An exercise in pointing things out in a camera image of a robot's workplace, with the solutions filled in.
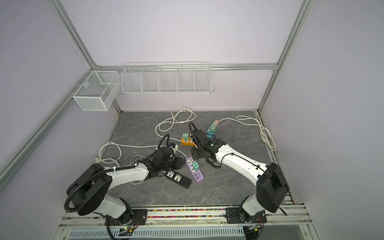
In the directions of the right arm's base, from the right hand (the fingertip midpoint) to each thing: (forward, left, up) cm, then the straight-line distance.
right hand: (197, 152), depth 83 cm
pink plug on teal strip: (+27, -13, -6) cm, 31 cm away
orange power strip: (+13, +7, -10) cm, 18 cm away
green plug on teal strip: (+22, -10, -6) cm, 25 cm away
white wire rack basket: (+46, +20, +18) cm, 53 cm away
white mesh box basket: (+39, +66, +13) cm, 78 cm away
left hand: (-4, +7, -7) cm, 11 cm away
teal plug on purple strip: (-5, +1, -6) cm, 8 cm away
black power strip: (-12, +10, -10) cm, 19 cm away
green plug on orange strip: (+15, +8, -5) cm, 18 cm away
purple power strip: (-9, 0, -10) cm, 13 cm away
